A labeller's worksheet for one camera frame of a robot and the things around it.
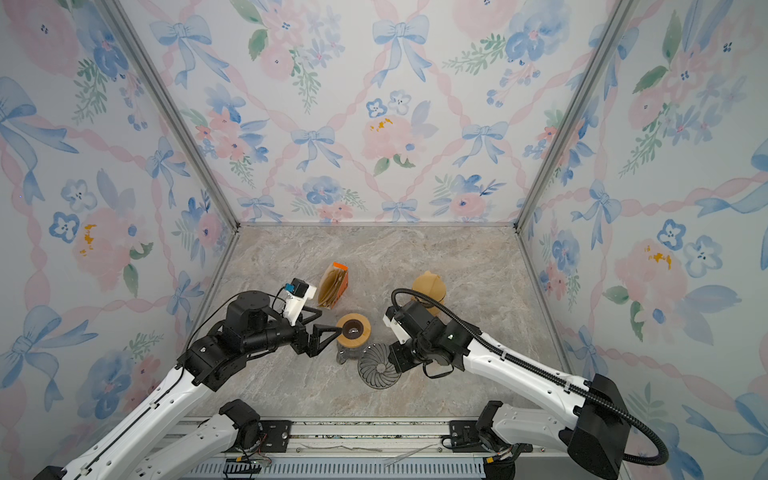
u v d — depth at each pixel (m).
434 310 0.54
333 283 0.95
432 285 0.86
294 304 0.62
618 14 0.69
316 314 0.72
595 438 0.38
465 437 0.73
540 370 0.45
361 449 0.73
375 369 0.76
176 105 0.87
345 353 0.80
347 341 0.78
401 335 0.68
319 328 0.60
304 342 0.61
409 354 0.64
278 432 0.75
